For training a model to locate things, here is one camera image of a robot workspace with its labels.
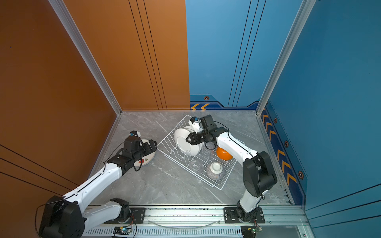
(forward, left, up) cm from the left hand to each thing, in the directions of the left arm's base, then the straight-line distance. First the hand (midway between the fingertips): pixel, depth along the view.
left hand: (151, 143), depth 86 cm
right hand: (+2, -21, +2) cm, 22 cm away
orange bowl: (-2, -43, -9) cm, 44 cm away
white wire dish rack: (-7, -28, -11) cm, 31 cm away
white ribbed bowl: (-14, -37, -6) cm, 40 cm away
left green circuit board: (-40, +10, -15) cm, 44 cm away
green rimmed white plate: (+4, -16, +1) cm, 17 cm away
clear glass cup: (-8, -32, +7) cm, 33 cm away
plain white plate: (+9, -22, +3) cm, 24 cm away
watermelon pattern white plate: (-5, +5, -12) cm, 14 cm away
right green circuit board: (-40, -53, -14) cm, 68 cm away
